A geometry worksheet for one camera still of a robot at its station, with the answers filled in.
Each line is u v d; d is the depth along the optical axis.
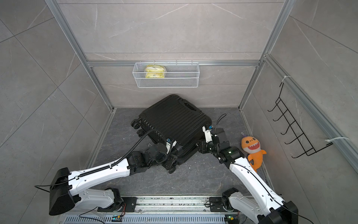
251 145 0.88
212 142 0.62
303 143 0.62
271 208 0.39
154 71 0.88
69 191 0.40
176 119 0.84
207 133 0.70
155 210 0.73
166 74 0.88
